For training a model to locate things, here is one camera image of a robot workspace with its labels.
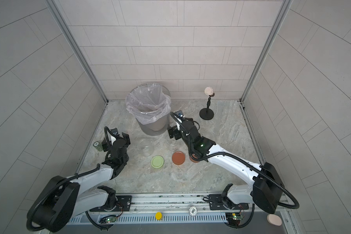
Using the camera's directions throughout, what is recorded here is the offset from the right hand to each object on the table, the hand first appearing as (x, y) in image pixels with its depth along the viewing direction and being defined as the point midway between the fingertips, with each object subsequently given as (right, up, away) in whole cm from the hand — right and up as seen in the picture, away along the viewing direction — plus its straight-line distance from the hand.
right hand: (174, 122), depth 77 cm
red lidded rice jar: (-1, -14, +8) cm, 16 cm away
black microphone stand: (+23, +4, +30) cm, 38 cm away
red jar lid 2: (+10, -18, -7) cm, 22 cm away
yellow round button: (-6, -40, -14) cm, 43 cm away
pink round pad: (+46, -44, -11) cm, 65 cm away
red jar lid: (+2, -22, +10) cm, 25 cm away
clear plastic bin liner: (-18, +11, +17) cm, 27 cm away
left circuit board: (-30, -44, -11) cm, 54 cm away
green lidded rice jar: (-19, -16, +12) cm, 27 cm away
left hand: (-34, -7, +8) cm, 36 cm away
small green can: (-45, -14, +8) cm, 48 cm away
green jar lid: (-11, -24, +8) cm, 27 cm away
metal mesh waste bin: (-13, -6, +22) cm, 26 cm away
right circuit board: (+29, -45, -9) cm, 54 cm away
